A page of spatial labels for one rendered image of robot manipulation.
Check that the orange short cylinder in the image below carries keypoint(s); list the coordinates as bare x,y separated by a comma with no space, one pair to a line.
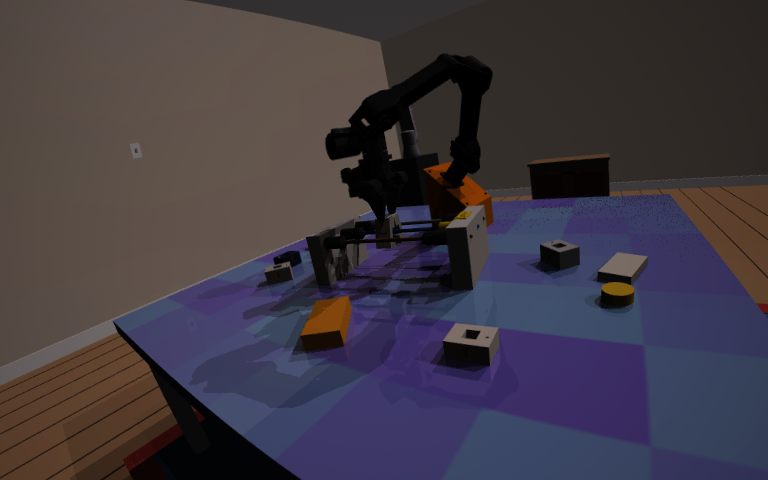
617,294

